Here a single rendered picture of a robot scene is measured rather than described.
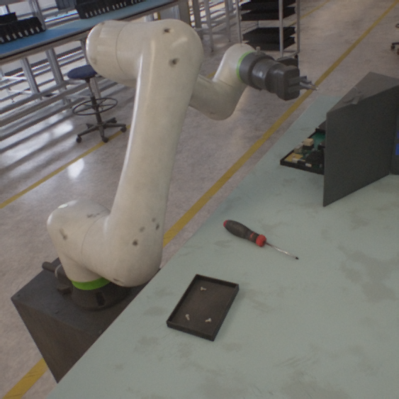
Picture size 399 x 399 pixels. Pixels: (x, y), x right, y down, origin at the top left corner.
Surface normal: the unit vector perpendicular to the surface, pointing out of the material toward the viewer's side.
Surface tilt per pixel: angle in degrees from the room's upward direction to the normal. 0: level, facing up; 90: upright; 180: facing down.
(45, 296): 0
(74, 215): 9
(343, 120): 90
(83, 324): 0
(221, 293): 0
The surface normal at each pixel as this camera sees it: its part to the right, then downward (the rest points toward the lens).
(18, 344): -0.15, -0.84
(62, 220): -0.28, -0.66
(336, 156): 0.48, 0.41
